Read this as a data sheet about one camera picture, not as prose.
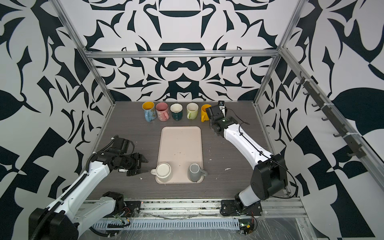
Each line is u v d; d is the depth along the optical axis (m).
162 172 0.79
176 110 1.05
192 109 1.07
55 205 0.41
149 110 1.02
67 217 0.40
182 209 0.76
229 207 0.74
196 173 0.76
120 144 0.65
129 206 0.75
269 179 0.43
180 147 0.96
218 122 0.60
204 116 1.02
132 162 0.68
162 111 1.02
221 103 0.73
